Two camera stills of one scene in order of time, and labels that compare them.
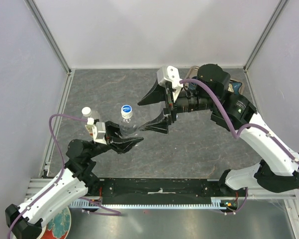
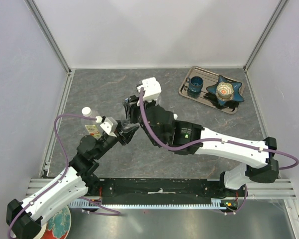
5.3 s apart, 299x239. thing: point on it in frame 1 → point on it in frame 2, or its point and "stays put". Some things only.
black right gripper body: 171,105 → 134,110
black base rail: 158,190 stays put
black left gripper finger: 122,145 → 128,133
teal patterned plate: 59,227 stays put
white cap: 86,111 stays put
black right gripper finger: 157,94 → 127,110
